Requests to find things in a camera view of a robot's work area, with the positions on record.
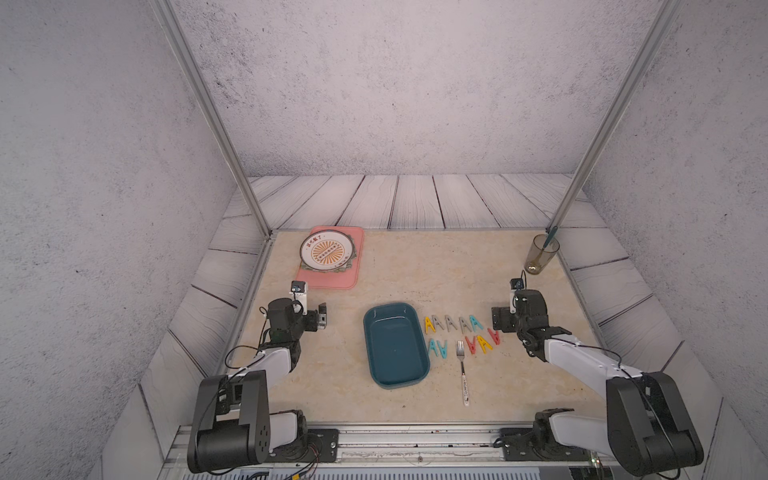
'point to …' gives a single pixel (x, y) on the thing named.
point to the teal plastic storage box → (397, 350)
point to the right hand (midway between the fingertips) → (516, 308)
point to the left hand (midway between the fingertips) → (312, 301)
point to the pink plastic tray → (341, 280)
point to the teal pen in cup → (550, 237)
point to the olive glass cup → (542, 250)
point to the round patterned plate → (326, 250)
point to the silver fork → (460, 346)
